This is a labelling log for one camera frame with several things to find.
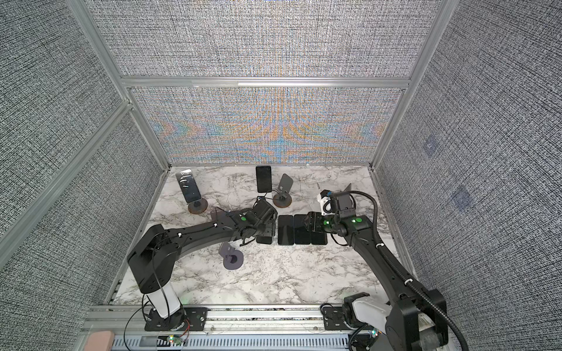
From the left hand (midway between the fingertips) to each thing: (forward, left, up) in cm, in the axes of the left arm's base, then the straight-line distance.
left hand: (269, 227), depth 89 cm
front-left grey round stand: (-12, +14, -2) cm, 18 cm away
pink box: (-34, +54, -6) cm, 65 cm away
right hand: (-2, -16, +8) cm, 18 cm away
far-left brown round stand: (+16, +34, -7) cm, 38 cm away
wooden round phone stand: (+18, -7, -6) cm, 20 cm away
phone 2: (-5, +1, -1) cm, 5 cm away
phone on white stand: (+22, +2, +6) cm, 23 cm away
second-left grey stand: (+6, +22, 0) cm, 22 cm away
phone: (+19, +35, +6) cm, 40 cm away
